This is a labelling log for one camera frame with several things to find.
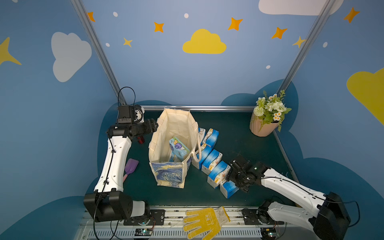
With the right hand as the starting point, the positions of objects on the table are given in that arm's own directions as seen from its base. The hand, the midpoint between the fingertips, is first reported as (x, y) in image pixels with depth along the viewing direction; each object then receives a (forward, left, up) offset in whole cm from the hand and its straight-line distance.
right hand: (231, 180), depth 81 cm
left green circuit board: (-26, +44, -5) cm, 51 cm away
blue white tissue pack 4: (+17, +15, +3) cm, 23 cm away
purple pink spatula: (+6, +61, -4) cm, 62 cm away
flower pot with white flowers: (+34, -22, +19) cm, 45 cm away
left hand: (+19, +43, +23) cm, 52 cm away
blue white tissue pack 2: (+30, +18, +3) cm, 35 cm away
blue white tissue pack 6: (+2, +8, +3) cm, 8 cm away
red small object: (+25, +59, -2) cm, 64 cm away
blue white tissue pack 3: (+26, +11, +2) cm, 29 cm away
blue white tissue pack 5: (+11, +11, +3) cm, 16 cm away
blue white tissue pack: (+11, +34, +2) cm, 35 cm away
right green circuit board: (-22, -17, -6) cm, 29 cm away
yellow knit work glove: (-19, +12, -4) cm, 23 cm away
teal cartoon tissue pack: (+11, +30, +10) cm, 33 cm away
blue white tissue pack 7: (-5, +3, +3) cm, 7 cm away
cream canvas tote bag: (+29, +32, +12) cm, 45 cm away
